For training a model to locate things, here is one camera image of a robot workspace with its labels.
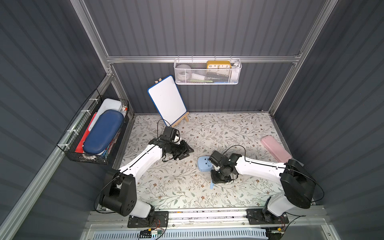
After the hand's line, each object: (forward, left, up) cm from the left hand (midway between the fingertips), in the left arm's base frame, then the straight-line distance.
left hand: (193, 153), depth 82 cm
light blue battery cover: (-13, -10, -14) cm, 22 cm away
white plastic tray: (+17, +45, +21) cm, 52 cm away
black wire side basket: (-6, +51, +21) cm, 55 cm away
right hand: (-11, -12, -10) cm, 20 cm away
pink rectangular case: (+10, -53, -10) cm, 55 cm away
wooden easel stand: (+36, +6, -8) cm, 37 cm away
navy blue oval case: (+3, +40, +20) cm, 45 cm away
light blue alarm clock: (-2, -6, -10) cm, 12 cm away
